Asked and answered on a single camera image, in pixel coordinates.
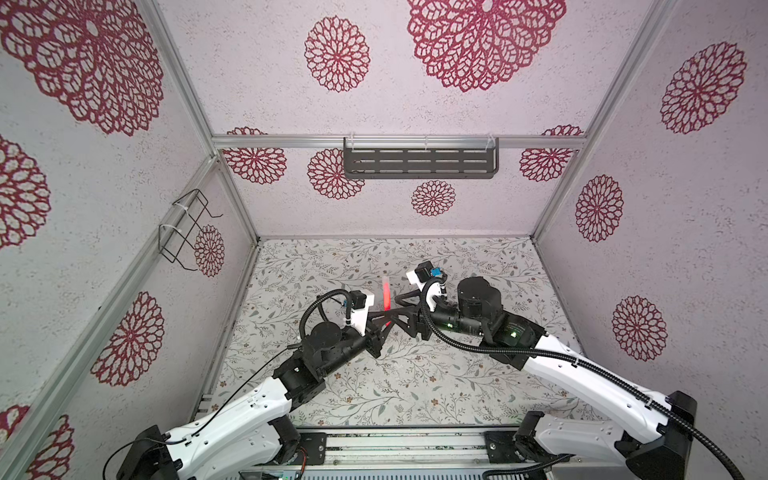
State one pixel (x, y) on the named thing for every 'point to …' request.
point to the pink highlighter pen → (387, 300)
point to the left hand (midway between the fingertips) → (394, 319)
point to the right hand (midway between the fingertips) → (392, 300)
